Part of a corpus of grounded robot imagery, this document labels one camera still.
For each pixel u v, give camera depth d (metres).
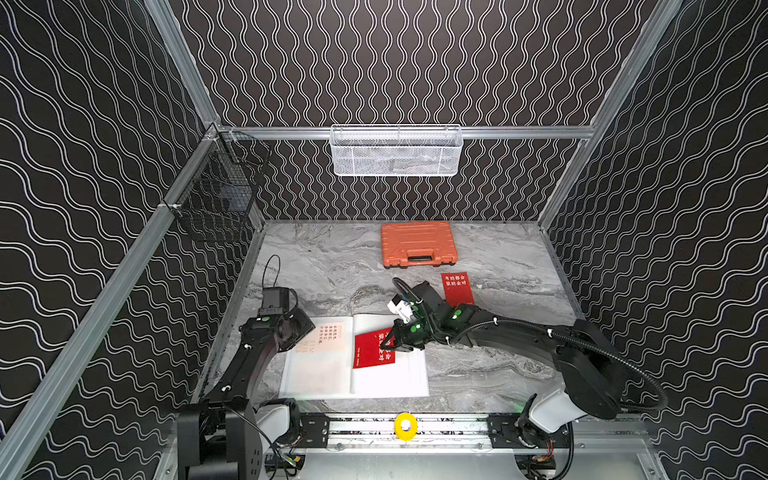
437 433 0.76
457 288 1.02
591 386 0.46
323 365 0.85
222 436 0.41
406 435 0.74
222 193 0.92
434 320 0.64
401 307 0.76
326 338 0.90
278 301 0.68
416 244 1.09
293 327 0.65
